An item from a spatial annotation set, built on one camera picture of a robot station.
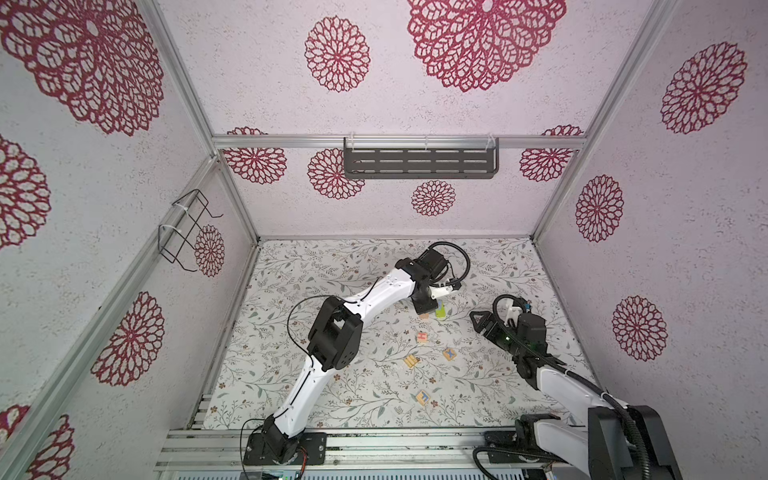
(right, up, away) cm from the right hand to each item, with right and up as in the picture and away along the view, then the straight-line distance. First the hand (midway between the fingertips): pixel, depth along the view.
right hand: (480, 315), depth 88 cm
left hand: (-16, +2, +6) cm, 17 cm away
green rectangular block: (-9, -1, +12) cm, 15 cm away
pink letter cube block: (-16, -8, +5) cm, 19 cm away
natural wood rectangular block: (-15, -2, +9) cm, 18 cm away
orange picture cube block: (-8, -12, +1) cm, 15 cm away
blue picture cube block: (-18, -21, -7) cm, 28 cm away
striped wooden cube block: (-20, -13, -1) cm, 24 cm away
